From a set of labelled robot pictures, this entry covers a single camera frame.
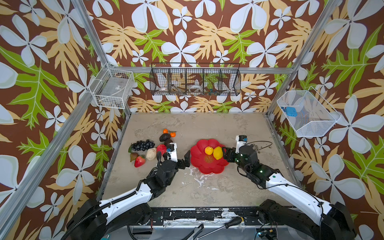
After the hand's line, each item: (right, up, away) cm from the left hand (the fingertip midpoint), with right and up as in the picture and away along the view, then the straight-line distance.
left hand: (181, 148), depth 79 cm
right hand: (+24, 0, +2) cm, 24 cm away
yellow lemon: (+22, -4, +12) cm, 25 cm away
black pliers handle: (+7, -39, -9) cm, 40 cm away
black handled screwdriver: (+27, -35, -7) cm, 44 cm away
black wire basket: (+7, +44, +19) cm, 48 cm away
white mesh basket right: (+71, +19, +3) cm, 74 cm away
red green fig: (-32, -7, +14) cm, 35 cm away
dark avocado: (-13, +5, +22) cm, 26 cm away
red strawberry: (-26, -9, +11) cm, 30 cm away
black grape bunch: (-27, 0, +19) cm, 33 cm away
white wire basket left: (-42, +35, +7) cm, 55 cm away
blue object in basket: (+64, +21, +7) cm, 68 cm away
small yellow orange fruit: (+16, -3, +15) cm, 22 cm away
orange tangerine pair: (-8, +7, +26) cm, 28 cm away
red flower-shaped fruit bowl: (+16, -12, +14) cm, 24 cm away
